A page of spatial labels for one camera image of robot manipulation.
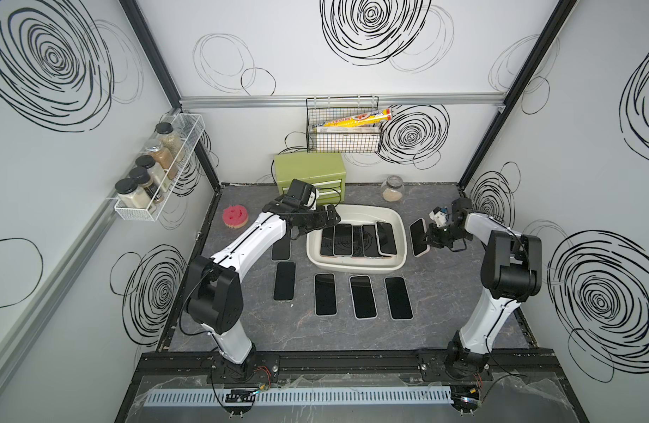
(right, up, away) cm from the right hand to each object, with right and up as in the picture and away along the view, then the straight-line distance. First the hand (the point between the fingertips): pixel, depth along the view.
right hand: (424, 240), depth 97 cm
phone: (-1, +3, +5) cm, 6 cm away
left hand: (-36, +8, -12) cm, 38 cm away
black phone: (-24, -18, -10) cm, 32 cm away
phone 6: (-30, 0, +4) cm, 30 cm away
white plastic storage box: (-20, +9, +6) cm, 22 cm away
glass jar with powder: (-9, +20, +13) cm, 26 cm away
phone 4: (-37, -18, -10) cm, 42 cm away
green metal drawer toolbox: (-37, +27, +5) cm, 46 cm away
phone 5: (-12, -19, -9) cm, 24 cm away
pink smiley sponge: (-74, +9, +7) cm, 75 cm away
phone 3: (-51, -16, -8) cm, 54 cm away
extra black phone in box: (-20, 0, -1) cm, 20 cm away
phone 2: (-54, -4, +1) cm, 54 cm away
